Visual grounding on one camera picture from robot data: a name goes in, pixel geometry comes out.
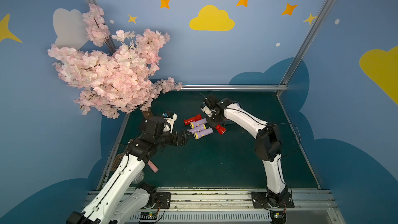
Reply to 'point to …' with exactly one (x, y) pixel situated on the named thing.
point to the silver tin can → (139, 178)
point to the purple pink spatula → (153, 166)
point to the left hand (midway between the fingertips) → (184, 131)
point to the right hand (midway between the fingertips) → (215, 119)
